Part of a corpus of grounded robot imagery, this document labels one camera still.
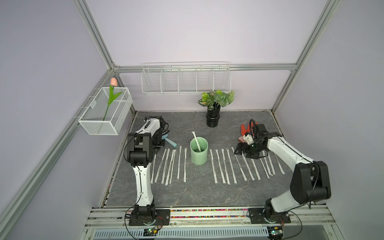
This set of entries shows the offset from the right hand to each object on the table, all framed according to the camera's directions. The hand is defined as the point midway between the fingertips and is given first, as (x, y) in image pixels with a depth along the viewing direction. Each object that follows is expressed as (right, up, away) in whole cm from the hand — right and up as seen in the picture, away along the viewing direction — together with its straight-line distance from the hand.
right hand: (240, 153), depth 88 cm
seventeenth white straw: (-25, +3, +1) cm, 25 cm away
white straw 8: (+15, -10, +2) cm, 18 cm away
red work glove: (+8, +12, +20) cm, 25 cm away
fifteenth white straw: (-50, -11, +1) cm, 51 cm away
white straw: (-15, -15, -2) cm, 22 cm away
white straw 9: (+18, -8, +3) cm, 20 cm away
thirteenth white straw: (-43, -9, +3) cm, 44 cm away
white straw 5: (+2, -14, -1) cm, 14 cm away
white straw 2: (-13, -1, +8) cm, 16 cm away
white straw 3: (-9, -9, +2) cm, 13 cm away
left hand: (-52, 0, +5) cm, 52 cm away
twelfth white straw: (-37, -13, 0) cm, 39 cm away
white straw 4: (-5, -9, +3) cm, 11 cm away
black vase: (-15, +23, +17) cm, 32 cm away
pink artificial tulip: (-72, +33, -8) cm, 79 cm away
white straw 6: (+6, -12, -1) cm, 14 cm away
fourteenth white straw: (-46, -9, +3) cm, 47 cm away
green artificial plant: (-15, +33, +5) cm, 36 cm away
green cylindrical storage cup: (-25, -3, -1) cm, 25 cm away
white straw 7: (+9, -8, +3) cm, 13 cm away
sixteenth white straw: (-52, -12, 0) cm, 54 cm away
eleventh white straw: (-33, -14, -1) cm, 36 cm away
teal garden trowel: (-49, +8, +17) cm, 53 cm away
